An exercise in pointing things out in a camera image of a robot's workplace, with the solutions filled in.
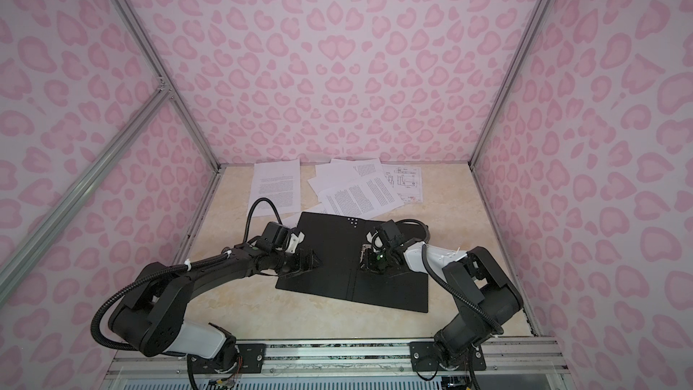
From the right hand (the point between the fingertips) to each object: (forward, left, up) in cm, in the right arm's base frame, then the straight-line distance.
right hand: (360, 266), depth 87 cm
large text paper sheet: (+30, -1, -4) cm, 31 cm away
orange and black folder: (+12, +8, -7) cm, 16 cm away
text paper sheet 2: (+44, +9, -3) cm, 45 cm away
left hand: (0, +14, 0) cm, 15 cm away
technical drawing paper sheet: (+40, -19, -4) cm, 44 cm away
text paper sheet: (+38, +35, -3) cm, 51 cm away
